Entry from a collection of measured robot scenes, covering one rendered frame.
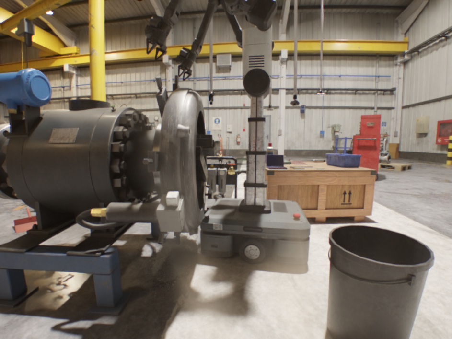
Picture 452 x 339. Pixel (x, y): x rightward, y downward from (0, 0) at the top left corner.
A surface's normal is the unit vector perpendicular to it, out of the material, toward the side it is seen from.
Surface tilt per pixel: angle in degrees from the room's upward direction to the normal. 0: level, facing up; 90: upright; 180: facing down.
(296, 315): 0
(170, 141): 73
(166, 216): 112
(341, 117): 90
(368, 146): 90
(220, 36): 90
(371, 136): 90
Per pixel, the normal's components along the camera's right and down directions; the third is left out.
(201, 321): 0.00, -0.99
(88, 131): 0.00, -0.44
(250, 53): -0.18, 0.29
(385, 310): -0.43, 0.16
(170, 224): 0.00, 0.49
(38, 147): 0.00, -0.18
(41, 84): 1.00, 0.00
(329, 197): 0.00, 0.12
